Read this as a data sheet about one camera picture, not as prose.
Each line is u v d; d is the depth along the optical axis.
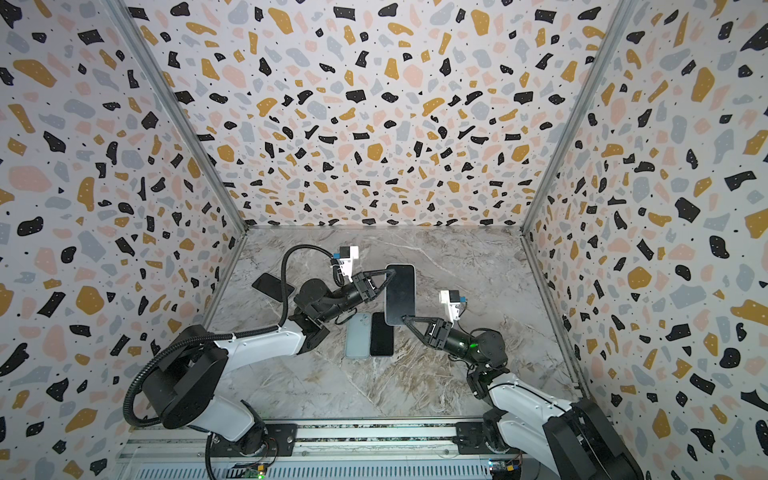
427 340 0.66
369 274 0.70
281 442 0.73
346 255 0.71
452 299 0.70
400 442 0.75
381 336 0.92
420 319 0.68
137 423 0.41
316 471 0.70
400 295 0.72
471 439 0.74
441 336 0.65
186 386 0.43
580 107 0.88
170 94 0.83
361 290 0.66
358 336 0.92
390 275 0.72
